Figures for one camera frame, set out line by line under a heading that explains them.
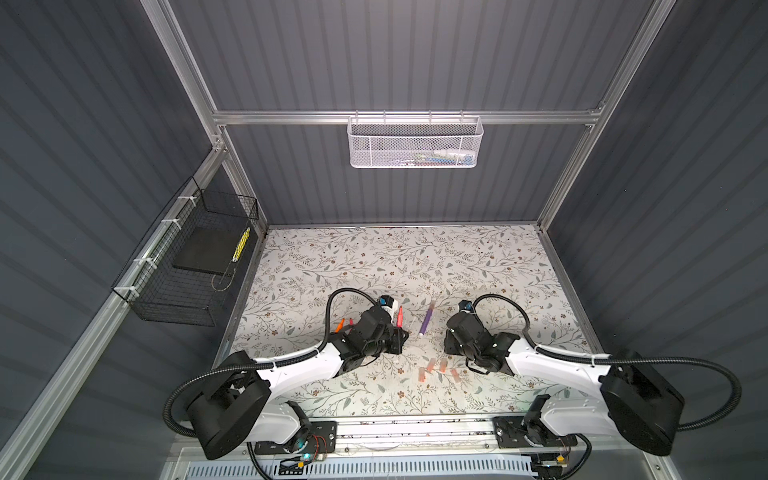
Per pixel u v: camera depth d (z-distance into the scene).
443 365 0.85
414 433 0.76
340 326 0.68
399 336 0.83
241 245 0.78
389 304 0.76
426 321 0.94
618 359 0.47
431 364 0.85
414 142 1.24
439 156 0.92
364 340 0.64
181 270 0.72
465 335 0.67
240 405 0.42
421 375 0.83
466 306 0.79
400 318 0.95
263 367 0.47
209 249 0.76
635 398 0.42
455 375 0.84
